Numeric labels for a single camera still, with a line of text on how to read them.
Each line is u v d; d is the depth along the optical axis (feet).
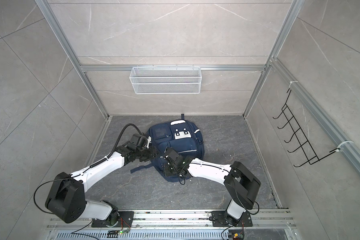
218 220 2.39
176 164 2.09
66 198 1.36
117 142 2.05
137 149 2.22
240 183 1.44
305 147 2.09
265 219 2.45
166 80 3.30
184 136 3.20
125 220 2.39
